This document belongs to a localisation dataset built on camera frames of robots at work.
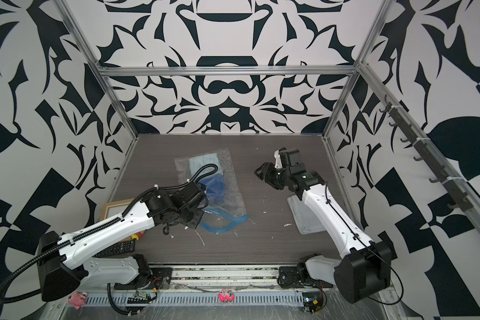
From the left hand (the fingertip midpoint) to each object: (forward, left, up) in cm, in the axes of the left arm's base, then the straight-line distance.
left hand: (196, 212), depth 76 cm
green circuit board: (-28, -42, -14) cm, 52 cm away
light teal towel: (+32, +5, -11) cm, 34 cm away
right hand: (+13, -24, +8) cm, 28 cm away
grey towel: (0, -45, -12) cm, 47 cm away
